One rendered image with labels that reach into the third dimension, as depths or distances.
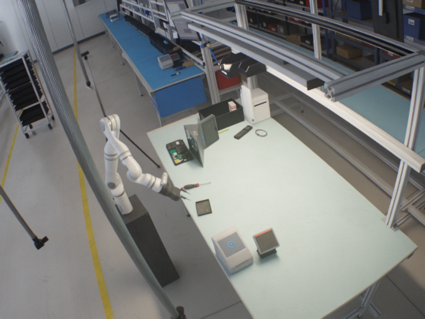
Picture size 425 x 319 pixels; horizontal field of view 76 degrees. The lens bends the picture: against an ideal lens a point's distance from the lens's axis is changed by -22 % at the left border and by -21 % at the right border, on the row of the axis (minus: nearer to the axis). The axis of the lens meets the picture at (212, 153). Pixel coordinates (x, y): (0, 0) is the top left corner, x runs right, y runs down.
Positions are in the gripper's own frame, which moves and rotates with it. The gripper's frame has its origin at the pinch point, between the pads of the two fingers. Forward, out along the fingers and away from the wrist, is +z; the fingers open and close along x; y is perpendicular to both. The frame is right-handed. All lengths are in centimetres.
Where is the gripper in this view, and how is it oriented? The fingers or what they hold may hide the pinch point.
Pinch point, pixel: (190, 197)
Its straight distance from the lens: 191.7
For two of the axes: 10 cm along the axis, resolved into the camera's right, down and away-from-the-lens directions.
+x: 0.3, 5.9, -8.1
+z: 8.2, 4.5, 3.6
